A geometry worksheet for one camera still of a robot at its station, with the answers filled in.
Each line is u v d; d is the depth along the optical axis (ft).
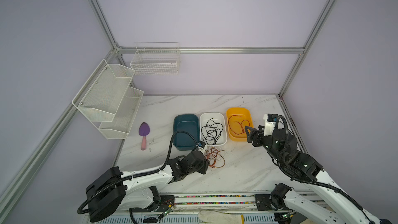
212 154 2.91
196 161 2.02
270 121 1.86
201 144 2.40
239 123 3.32
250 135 2.04
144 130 3.33
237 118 3.53
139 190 1.53
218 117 3.37
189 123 3.41
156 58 3.14
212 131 3.24
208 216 2.27
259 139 1.97
